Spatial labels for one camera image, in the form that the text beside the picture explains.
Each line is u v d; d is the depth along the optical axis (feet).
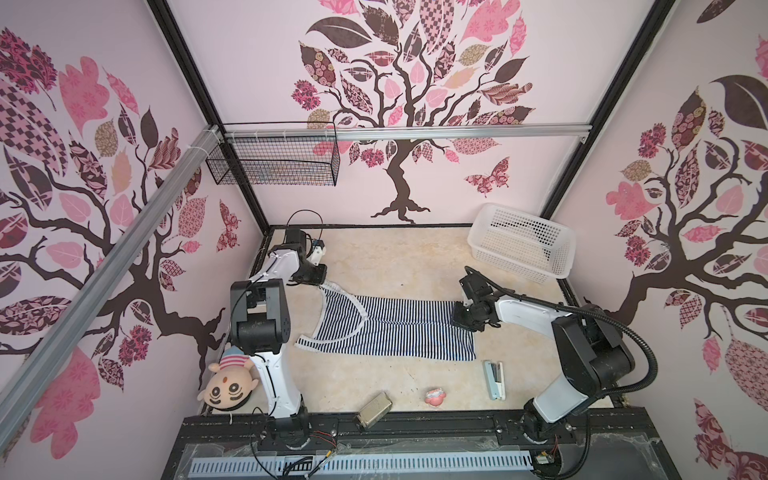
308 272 2.82
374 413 2.41
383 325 3.03
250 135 3.00
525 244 3.73
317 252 3.03
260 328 1.72
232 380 2.44
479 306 2.26
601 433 2.39
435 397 2.49
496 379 2.63
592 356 1.51
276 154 3.11
